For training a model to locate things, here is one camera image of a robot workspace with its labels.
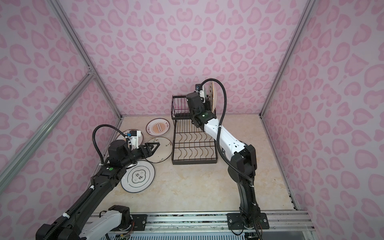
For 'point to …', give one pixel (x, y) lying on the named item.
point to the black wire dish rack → (190, 144)
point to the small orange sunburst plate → (158, 127)
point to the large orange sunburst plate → (120, 137)
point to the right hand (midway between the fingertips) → (206, 96)
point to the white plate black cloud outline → (138, 177)
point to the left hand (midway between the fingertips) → (156, 143)
